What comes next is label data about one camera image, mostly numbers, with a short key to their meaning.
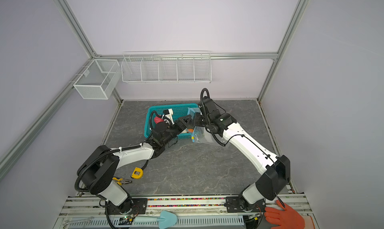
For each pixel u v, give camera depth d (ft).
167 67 3.27
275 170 1.36
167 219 2.31
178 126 2.39
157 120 3.35
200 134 2.88
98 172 1.47
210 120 1.85
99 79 3.25
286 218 2.29
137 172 2.71
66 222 2.30
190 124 2.54
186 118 2.59
